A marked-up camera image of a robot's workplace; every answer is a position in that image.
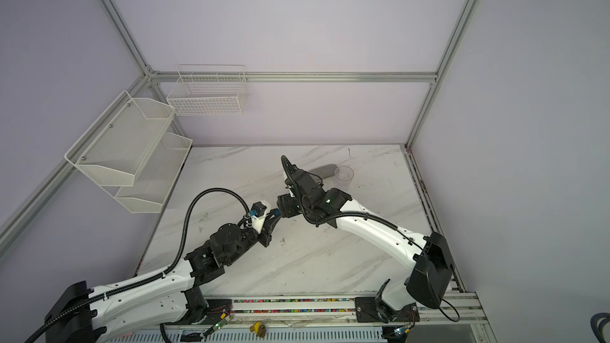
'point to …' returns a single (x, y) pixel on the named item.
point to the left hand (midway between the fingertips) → (276, 213)
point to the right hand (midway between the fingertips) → (283, 200)
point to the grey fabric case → (326, 171)
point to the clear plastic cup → (342, 175)
